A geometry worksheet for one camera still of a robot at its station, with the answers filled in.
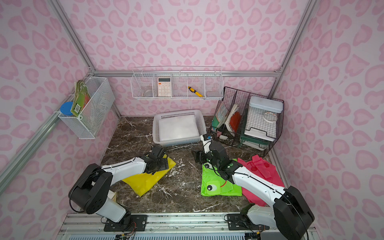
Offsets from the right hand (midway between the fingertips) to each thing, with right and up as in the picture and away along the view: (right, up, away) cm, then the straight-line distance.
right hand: (196, 149), depth 81 cm
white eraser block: (+18, +5, +22) cm, 29 cm away
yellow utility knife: (-3, +36, +17) cm, 40 cm away
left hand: (-21, -11, +13) cm, 27 cm away
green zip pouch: (+35, +4, +12) cm, 37 cm away
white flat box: (+35, +12, +5) cm, 37 cm away
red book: (+25, +16, +21) cm, 37 cm away
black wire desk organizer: (+26, +34, +29) cm, 52 cm away
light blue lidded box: (+45, +27, +15) cm, 55 cm away
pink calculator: (-20, +37, +12) cm, 44 cm away
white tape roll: (+45, +18, +12) cm, 50 cm away
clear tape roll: (-30, +33, +13) cm, 47 cm away
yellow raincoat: (-31, -19, +3) cm, 36 cm away
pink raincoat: (+41, -14, +9) cm, 45 cm away
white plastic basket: (-13, +12, +23) cm, 29 cm away
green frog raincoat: (+9, -20, +3) cm, 22 cm away
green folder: (+14, +15, +29) cm, 36 cm away
